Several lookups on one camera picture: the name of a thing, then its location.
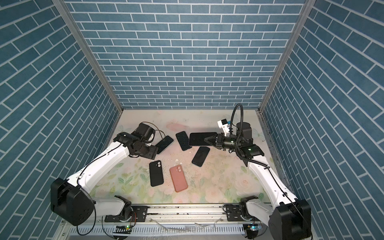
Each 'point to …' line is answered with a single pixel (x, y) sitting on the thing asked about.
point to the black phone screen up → (164, 144)
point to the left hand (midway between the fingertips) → (151, 152)
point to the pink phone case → (178, 178)
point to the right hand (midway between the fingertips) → (204, 139)
